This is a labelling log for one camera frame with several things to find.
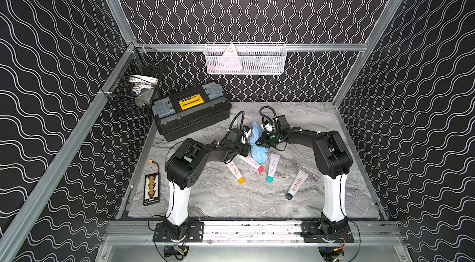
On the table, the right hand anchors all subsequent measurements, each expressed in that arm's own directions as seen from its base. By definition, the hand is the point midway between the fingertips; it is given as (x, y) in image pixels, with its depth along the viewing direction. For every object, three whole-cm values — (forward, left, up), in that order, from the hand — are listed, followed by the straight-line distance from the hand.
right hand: (256, 142), depth 101 cm
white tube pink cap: (-12, +3, +1) cm, 13 cm away
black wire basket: (+14, +62, +27) cm, 69 cm away
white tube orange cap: (-16, +11, 0) cm, 20 cm away
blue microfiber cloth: (-9, -1, +4) cm, 10 cm away
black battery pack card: (-25, +49, 0) cm, 55 cm away
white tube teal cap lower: (-13, -8, 0) cm, 15 cm away
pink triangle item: (+24, +14, +35) cm, 45 cm away
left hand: (-2, +4, +1) cm, 4 cm away
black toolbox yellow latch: (+8, +34, +16) cm, 39 cm away
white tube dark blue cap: (-20, -20, -1) cm, 28 cm away
